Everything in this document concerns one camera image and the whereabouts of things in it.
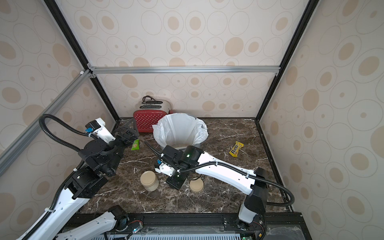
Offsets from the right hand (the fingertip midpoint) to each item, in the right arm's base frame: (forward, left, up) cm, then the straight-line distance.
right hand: (176, 182), depth 69 cm
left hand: (+13, +16, +26) cm, 33 cm away
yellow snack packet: (+30, -33, -17) cm, 48 cm away
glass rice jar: (+3, +15, -8) cm, 18 cm away
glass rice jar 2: (+51, +50, -13) cm, 72 cm away
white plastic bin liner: (+32, +2, 0) cm, 32 cm away
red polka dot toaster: (+66, +35, -17) cm, 76 cm away
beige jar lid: (+6, -9, -17) cm, 20 cm away
